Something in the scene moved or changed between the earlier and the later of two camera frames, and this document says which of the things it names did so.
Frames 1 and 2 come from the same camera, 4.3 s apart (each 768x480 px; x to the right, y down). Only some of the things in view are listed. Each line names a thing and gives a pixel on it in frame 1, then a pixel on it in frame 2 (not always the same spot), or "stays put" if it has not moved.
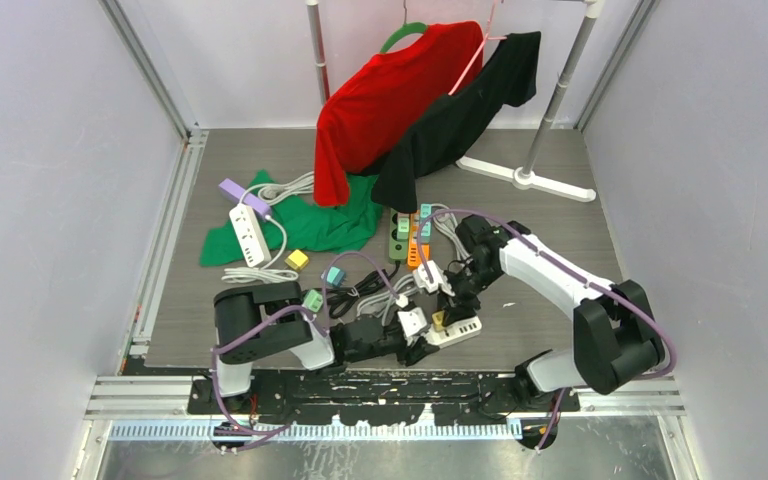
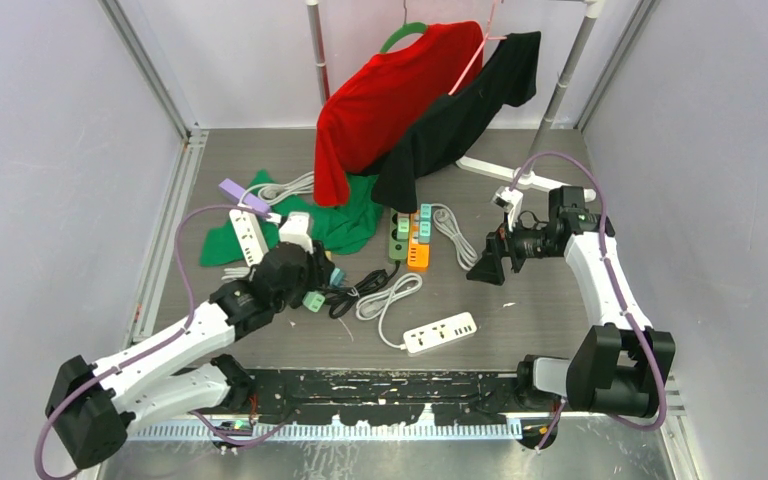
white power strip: (248, 237) stays put
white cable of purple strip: (272, 193) stays put
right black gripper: (473, 303) → (488, 269)
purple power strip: (240, 196) stays put
